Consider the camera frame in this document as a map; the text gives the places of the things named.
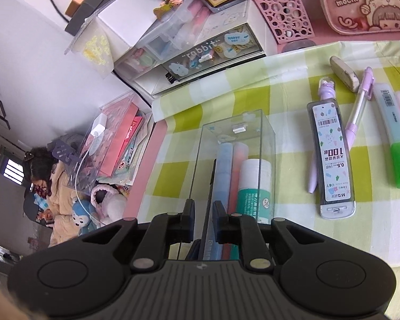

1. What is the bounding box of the green highlighter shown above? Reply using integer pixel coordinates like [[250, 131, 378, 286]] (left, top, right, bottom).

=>
[[373, 83, 400, 189]]

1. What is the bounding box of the dirty white eraser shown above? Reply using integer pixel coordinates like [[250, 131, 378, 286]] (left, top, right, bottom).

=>
[[330, 55, 360, 93]]

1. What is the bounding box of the clear document tray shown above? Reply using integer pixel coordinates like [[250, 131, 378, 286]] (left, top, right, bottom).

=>
[[75, 91, 147, 187]]

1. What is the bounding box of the blue monkey plush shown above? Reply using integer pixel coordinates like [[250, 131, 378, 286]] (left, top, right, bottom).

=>
[[70, 197, 97, 237]]

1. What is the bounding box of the blue highlighter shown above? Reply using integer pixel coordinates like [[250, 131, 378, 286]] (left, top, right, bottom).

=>
[[202, 142, 235, 261]]

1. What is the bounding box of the small cartoon figurine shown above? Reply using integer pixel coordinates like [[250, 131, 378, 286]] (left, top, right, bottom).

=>
[[153, 0, 184, 21]]

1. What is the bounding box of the purple mechanical pencil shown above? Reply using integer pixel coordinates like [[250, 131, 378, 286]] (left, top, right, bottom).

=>
[[307, 67, 375, 194]]

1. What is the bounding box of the dark pencil lead case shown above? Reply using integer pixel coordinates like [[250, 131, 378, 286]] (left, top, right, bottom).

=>
[[307, 99, 357, 220]]

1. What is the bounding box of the clear storage box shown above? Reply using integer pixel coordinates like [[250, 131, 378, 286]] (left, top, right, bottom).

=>
[[135, 0, 221, 61]]

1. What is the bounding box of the white green glue stick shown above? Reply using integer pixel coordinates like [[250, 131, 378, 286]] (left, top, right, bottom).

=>
[[237, 158, 274, 227]]

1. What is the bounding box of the white box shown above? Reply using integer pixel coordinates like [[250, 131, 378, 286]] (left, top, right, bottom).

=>
[[95, 0, 174, 49]]

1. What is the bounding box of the illustrated booklet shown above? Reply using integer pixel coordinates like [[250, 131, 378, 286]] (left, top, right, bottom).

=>
[[113, 133, 154, 187]]

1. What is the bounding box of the clear plastic box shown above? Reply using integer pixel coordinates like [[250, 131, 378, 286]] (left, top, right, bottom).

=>
[[179, 108, 277, 264]]

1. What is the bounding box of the pink highlighter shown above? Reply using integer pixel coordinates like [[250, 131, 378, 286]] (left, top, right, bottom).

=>
[[222, 142, 250, 261]]

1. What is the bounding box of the pink perforated pen holder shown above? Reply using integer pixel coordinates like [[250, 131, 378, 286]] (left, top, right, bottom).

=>
[[250, 0, 315, 45]]

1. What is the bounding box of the pink folder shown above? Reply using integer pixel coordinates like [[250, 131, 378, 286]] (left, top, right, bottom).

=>
[[97, 102, 144, 177]]

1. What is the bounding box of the clear bag of yellow clips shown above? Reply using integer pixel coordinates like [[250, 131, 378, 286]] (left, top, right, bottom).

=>
[[64, 17, 115, 79]]

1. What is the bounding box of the green checkered tablecloth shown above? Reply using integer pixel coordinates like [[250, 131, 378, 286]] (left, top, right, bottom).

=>
[[138, 38, 400, 320]]

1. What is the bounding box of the white drawer organizer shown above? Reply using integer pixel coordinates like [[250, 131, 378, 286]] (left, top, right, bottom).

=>
[[113, 0, 277, 95]]

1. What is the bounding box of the black marker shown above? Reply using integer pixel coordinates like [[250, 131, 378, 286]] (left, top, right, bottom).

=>
[[190, 158, 219, 262]]

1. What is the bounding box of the pink plush toy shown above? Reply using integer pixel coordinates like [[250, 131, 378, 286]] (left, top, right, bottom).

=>
[[90, 183, 129, 225]]

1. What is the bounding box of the dark grey box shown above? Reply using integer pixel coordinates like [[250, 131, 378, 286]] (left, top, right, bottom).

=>
[[65, 0, 144, 35]]

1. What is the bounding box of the white charger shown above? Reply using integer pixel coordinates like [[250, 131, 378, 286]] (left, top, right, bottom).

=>
[[90, 113, 108, 139]]

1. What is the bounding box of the purple globe top pen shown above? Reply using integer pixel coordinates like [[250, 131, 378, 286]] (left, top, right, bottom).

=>
[[318, 77, 337, 105]]

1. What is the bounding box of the silver desk cable grommet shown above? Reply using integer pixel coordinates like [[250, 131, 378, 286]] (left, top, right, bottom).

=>
[[282, 38, 315, 54]]

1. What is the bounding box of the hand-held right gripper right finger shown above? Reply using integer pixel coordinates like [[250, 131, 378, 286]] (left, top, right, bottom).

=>
[[212, 201, 321, 272]]

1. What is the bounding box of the small copper box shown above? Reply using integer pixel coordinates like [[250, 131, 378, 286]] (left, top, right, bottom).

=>
[[65, 0, 90, 15]]

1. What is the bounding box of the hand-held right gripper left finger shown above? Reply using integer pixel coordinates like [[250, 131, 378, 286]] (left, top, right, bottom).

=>
[[82, 199, 197, 272]]

